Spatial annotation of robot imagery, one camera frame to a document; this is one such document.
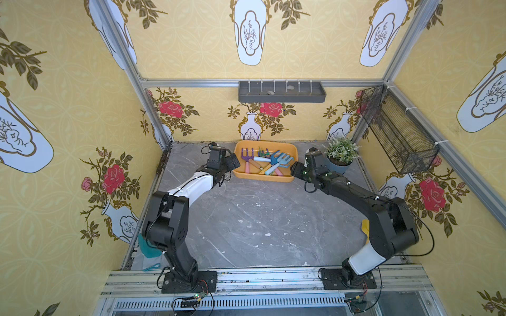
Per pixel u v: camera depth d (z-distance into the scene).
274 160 1.10
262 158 1.10
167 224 0.47
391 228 0.45
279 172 1.04
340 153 0.93
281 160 1.09
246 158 1.12
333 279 0.73
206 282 0.73
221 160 0.74
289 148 1.12
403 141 0.85
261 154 1.13
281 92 0.92
